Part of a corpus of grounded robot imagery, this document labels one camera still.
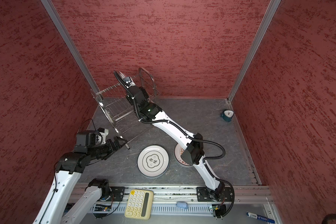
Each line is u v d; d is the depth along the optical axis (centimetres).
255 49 88
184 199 74
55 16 74
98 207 73
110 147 62
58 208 40
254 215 68
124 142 69
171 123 53
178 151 88
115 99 83
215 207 72
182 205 73
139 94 54
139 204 69
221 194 64
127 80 62
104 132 67
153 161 84
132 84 64
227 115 106
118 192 75
